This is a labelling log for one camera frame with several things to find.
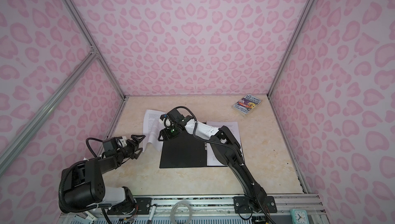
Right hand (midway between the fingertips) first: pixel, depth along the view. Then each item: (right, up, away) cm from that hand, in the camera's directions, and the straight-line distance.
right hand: (163, 136), depth 89 cm
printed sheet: (+29, -13, -1) cm, 31 cm away
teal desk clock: (+66, -32, -21) cm, 76 cm away
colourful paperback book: (+55, +19, +23) cm, 62 cm away
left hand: (-11, -2, +1) cm, 11 cm away
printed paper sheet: (-10, +4, +12) cm, 16 cm away
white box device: (-30, -33, -20) cm, 49 cm away
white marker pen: (0, -32, -18) cm, 36 cm away
